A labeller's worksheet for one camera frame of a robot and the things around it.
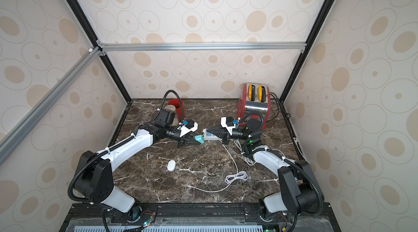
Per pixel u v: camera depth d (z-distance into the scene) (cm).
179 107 100
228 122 60
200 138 74
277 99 117
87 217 73
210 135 98
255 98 95
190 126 67
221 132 66
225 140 66
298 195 43
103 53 93
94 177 43
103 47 90
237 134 67
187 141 71
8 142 51
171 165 87
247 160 89
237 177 83
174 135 70
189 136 72
